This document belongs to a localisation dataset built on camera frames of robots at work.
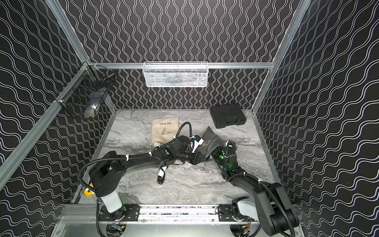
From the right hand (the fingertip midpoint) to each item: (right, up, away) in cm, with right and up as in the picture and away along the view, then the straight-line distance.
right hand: (210, 146), depth 88 cm
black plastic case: (+15, +20, +22) cm, 33 cm away
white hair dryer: (-28, -14, -2) cm, 32 cm away
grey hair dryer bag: (+1, +3, +1) cm, 3 cm away
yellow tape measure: (-68, -24, -8) cm, 73 cm away
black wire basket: (-77, +32, +5) cm, 83 cm away
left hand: (-3, -4, -10) cm, 11 cm away
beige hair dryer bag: (-31, +9, +19) cm, 37 cm away
